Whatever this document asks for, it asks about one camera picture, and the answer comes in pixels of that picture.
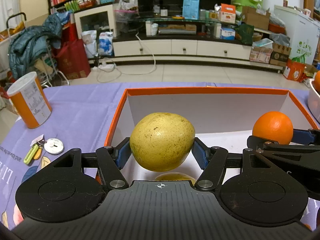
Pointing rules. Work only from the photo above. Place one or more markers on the brown cardboard box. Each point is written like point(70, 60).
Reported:
point(259, 18)

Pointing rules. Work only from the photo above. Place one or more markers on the white chest freezer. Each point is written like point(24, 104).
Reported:
point(303, 32)

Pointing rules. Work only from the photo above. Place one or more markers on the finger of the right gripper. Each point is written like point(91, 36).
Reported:
point(260, 143)
point(306, 137)

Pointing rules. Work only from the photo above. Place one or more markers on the white small glass cabinet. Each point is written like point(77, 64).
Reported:
point(100, 18)

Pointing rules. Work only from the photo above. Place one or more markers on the purple tablecloth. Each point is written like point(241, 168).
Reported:
point(81, 118)

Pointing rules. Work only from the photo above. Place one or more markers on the teal puffer jacket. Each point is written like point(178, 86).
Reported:
point(31, 43)

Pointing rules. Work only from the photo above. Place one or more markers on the orange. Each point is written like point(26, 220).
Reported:
point(316, 82)
point(274, 126)

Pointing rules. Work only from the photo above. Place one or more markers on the blue paper bag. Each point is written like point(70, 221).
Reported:
point(190, 9)

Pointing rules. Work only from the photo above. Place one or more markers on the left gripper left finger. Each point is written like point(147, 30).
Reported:
point(73, 185)

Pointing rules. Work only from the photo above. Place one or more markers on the orange white canister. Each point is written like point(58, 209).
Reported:
point(27, 96)

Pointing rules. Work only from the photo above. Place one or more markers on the orange gift box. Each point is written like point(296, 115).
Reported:
point(221, 116)

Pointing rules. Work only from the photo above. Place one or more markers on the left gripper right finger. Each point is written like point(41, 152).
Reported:
point(249, 186)

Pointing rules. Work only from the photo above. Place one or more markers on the yellow pear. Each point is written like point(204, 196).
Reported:
point(175, 176)
point(162, 141)

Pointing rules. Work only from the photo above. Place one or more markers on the white TV cabinet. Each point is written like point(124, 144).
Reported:
point(185, 49)

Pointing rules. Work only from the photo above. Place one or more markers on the orange white carton box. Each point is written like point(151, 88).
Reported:
point(227, 13)

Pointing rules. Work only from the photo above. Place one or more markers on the white fruit bowl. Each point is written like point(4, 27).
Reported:
point(314, 101)

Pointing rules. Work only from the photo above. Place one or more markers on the red gift bag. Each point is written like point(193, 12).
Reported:
point(72, 60)

